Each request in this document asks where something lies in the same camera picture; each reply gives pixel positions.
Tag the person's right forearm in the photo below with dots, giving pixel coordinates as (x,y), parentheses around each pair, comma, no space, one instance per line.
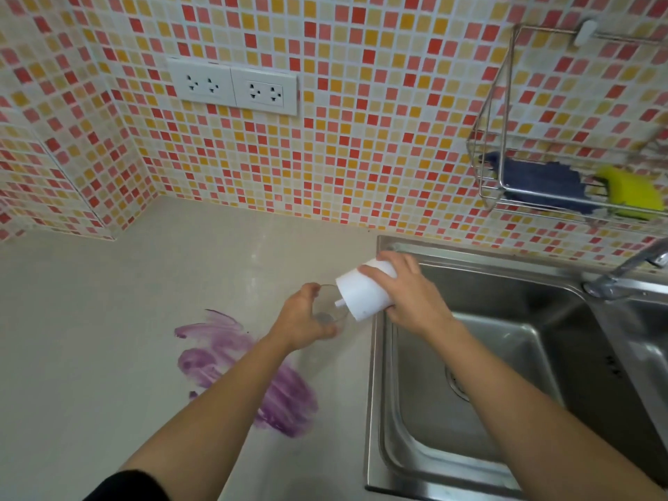
(522,412)

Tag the white plastic cup housing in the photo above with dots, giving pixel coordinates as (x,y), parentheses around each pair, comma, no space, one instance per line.
(360,297)

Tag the person's left forearm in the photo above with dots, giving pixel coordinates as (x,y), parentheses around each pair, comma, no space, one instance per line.
(219,412)

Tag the stainless steel double sink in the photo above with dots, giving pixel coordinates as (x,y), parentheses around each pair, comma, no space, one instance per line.
(443,427)

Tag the person's left hand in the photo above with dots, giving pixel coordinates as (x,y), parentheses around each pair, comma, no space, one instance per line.
(297,328)

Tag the chrome faucet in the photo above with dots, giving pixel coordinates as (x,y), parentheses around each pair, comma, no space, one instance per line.
(605,286)

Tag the person's right hand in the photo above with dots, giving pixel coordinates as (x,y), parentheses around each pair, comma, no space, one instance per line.
(417,302)

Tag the yellow sponge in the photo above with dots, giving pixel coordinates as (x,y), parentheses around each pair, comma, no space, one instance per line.
(631,195)

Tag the dark blue cloth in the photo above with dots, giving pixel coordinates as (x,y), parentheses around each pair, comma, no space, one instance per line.
(543,182)

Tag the metal sink drain strainer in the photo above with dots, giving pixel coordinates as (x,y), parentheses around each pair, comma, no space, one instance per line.
(454,383)

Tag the purple stain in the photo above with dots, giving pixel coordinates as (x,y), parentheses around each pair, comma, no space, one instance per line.
(292,401)

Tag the clear cup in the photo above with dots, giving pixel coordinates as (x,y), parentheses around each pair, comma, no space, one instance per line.
(328,318)

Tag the black sleeve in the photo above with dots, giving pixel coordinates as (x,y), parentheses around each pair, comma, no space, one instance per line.
(130,487)

